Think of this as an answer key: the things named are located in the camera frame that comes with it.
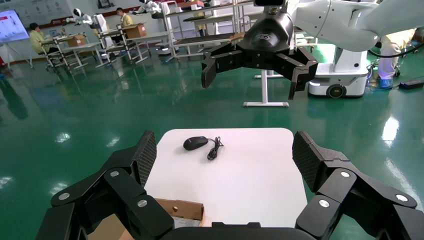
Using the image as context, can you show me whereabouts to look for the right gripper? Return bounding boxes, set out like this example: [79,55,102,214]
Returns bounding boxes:
[201,11,319,101]

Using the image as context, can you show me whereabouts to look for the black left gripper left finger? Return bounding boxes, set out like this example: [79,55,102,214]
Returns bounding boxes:
[34,130,175,240]

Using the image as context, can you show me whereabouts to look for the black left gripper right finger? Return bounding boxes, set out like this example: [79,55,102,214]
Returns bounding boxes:
[292,130,424,240]

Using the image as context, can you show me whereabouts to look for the black wired computer mouse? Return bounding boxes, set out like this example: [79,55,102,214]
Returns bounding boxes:
[183,135,225,162]

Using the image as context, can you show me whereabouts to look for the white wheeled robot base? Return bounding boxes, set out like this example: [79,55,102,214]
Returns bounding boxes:
[307,39,371,99]

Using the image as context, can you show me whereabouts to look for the open cardboard storage box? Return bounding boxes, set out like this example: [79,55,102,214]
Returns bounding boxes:
[87,198,205,240]

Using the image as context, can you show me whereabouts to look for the open brown cardboard box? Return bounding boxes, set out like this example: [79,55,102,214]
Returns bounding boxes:
[123,23,148,40]

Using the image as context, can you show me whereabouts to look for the small brown cardboard box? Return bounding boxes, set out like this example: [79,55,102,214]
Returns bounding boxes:
[66,34,88,48]

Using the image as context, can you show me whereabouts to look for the dark-top white-leg table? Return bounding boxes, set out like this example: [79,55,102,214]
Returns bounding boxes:
[172,31,290,108]

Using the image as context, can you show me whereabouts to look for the printed instruction sheet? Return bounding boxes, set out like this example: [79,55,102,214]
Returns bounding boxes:
[172,216,202,229]

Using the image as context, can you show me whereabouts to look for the metal shelf rack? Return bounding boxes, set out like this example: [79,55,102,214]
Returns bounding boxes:
[162,0,263,34]

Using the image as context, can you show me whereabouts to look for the person in white trousers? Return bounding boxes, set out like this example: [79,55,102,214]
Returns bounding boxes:
[377,29,417,89]

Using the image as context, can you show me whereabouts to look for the black power adapter brick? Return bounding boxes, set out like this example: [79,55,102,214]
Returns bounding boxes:
[398,78,424,91]

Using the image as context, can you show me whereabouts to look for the standing person in yellow jacket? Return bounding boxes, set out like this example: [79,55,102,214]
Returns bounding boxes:
[115,7,134,29]

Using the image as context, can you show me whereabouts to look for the seated person in yellow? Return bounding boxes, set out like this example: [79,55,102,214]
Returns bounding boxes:
[29,22,60,56]

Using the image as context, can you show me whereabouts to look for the white humanoid robot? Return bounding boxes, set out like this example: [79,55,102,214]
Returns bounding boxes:
[65,8,94,27]

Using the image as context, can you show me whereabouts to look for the grey-top metal-frame table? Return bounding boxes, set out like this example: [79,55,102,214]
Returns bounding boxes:
[41,33,112,70]
[99,29,173,64]

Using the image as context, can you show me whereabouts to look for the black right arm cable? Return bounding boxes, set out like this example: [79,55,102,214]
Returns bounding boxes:
[367,42,424,60]

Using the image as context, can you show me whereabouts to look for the wall presentation screen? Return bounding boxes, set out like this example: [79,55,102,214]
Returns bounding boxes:
[0,9,31,44]

